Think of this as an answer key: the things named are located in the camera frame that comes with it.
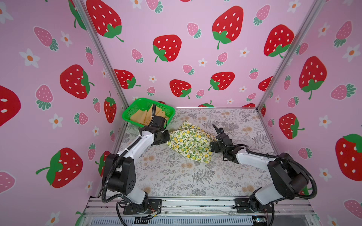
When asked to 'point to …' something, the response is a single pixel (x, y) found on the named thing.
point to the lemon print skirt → (192, 142)
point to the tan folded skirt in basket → (144, 117)
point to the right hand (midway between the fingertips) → (215, 143)
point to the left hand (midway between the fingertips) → (168, 138)
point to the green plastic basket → (142, 104)
